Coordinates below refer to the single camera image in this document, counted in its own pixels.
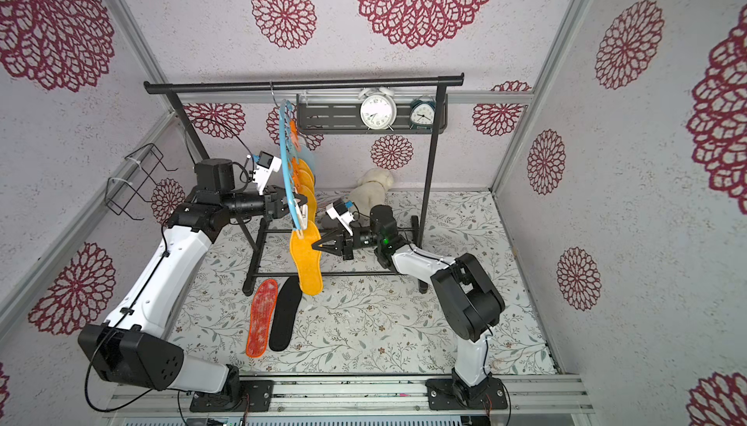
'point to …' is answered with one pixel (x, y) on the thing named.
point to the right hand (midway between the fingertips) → (312, 246)
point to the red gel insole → (264, 303)
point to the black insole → (285, 313)
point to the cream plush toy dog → (371, 190)
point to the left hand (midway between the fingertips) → (302, 201)
